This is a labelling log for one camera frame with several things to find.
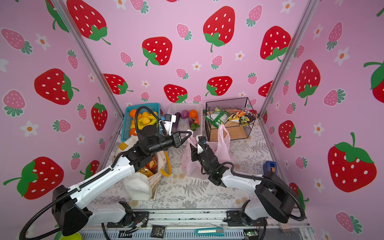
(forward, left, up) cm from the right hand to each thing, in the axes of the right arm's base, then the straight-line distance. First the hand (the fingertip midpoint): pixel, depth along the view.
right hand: (193, 142), depth 81 cm
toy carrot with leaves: (+25, +2, -13) cm, 28 cm away
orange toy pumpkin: (+36, +6, -13) cm, 39 cm away
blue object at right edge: (-2, -45, -14) cm, 48 cm away
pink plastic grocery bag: (-10, -1, -12) cm, 15 cm away
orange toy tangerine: (+29, +51, -9) cm, 60 cm away
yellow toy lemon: (+23, +39, -10) cm, 47 cm away
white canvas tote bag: (-25, +24, -7) cm, 35 cm away
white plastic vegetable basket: (+34, +9, -14) cm, 38 cm away
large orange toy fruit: (+15, +47, -14) cm, 52 cm away
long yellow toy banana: (+26, +36, -13) cm, 46 cm away
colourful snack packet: (+21, -28, +2) cm, 35 cm away
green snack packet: (+21, -12, 0) cm, 24 cm away
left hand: (-6, -1, +16) cm, 17 cm away
